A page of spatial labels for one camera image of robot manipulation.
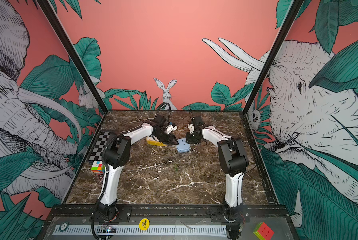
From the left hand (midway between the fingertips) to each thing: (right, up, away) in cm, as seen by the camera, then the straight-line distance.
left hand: (177, 141), depth 96 cm
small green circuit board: (-33, -39, -26) cm, 57 cm away
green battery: (-1, -16, -8) cm, 18 cm away
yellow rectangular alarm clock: (-19, 0, +5) cm, 19 cm away
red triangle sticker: (-45, -19, -10) cm, 50 cm away
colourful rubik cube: (+40, -37, -30) cm, 62 cm away
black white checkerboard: (-51, -8, -4) cm, 52 cm away
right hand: (+5, +2, +1) cm, 6 cm away
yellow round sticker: (-15, -37, -25) cm, 47 cm away
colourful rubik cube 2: (-46, -13, -12) cm, 49 cm away
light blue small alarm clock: (+3, -3, +1) cm, 5 cm away
